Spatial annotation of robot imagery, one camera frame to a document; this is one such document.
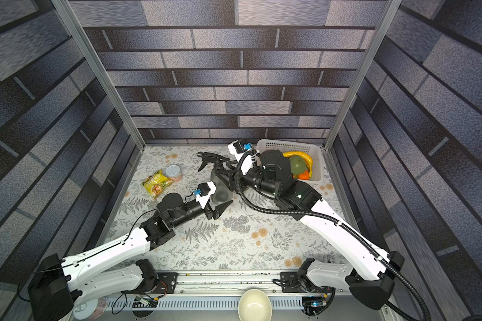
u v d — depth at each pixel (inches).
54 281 15.6
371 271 14.9
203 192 22.1
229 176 20.4
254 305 26.9
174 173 39.5
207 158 21.4
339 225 16.0
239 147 19.2
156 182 38.7
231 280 29.9
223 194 26.9
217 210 24.1
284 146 43.3
